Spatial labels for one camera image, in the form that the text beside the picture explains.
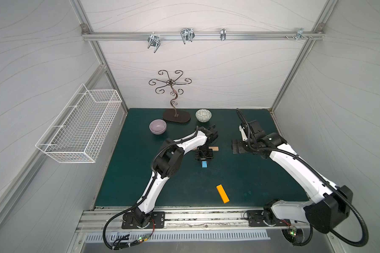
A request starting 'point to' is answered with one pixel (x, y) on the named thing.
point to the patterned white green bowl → (203, 115)
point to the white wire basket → (80, 130)
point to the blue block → (204, 164)
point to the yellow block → (222, 194)
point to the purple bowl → (158, 126)
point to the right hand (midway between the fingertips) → (241, 144)
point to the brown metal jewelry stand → (173, 115)
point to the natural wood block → (215, 148)
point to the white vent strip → (148, 237)
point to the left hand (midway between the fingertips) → (208, 164)
